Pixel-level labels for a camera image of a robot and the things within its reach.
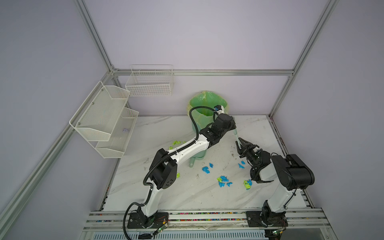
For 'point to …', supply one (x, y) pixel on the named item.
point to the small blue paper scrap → (211, 165)
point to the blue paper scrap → (205, 169)
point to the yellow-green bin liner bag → (202, 116)
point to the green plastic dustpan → (199, 155)
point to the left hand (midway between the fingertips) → (233, 119)
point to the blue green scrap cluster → (223, 179)
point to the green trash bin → (204, 117)
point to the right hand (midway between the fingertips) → (236, 139)
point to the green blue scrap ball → (247, 184)
